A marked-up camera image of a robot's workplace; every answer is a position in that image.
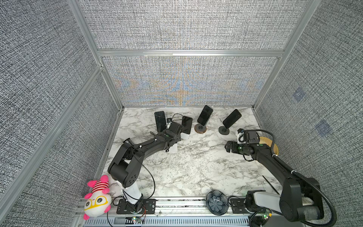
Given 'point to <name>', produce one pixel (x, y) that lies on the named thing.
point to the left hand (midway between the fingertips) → (173, 134)
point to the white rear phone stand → (184, 136)
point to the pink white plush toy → (99, 202)
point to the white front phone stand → (173, 149)
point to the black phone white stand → (186, 124)
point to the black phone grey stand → (232, 117)
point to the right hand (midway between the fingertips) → (232, 146)
